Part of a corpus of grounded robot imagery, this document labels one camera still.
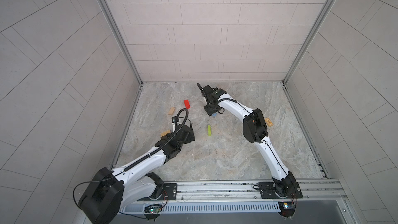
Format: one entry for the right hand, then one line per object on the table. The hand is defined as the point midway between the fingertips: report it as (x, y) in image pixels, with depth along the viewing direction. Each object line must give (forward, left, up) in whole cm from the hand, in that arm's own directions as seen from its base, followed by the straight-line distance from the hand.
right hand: (211, 110), depth 101 cm
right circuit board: (-54, -30, -3) cm, 62 cm away
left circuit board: (-52, +29, +2) cm, 59 cm away
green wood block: (-16, +2, +3) cm, 16 cm away
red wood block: (+5, +16, +3) cm, 17 cm away
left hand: (-17, +13, +6) cm, 22 cm away
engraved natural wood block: (-11, -35, +1) cm, 36 cm away
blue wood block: (-9, -2, +8) cm, 12 cm away
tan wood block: (0, +25, +3) cm, 26 cm away
